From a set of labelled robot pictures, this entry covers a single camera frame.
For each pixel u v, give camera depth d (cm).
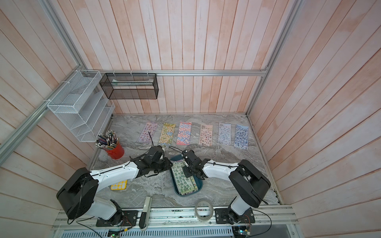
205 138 106
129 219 73
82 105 73
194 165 70
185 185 81
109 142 84
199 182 84
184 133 108
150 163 67
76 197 43
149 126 111
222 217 73
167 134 107
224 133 108
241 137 107
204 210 78
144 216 70
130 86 104
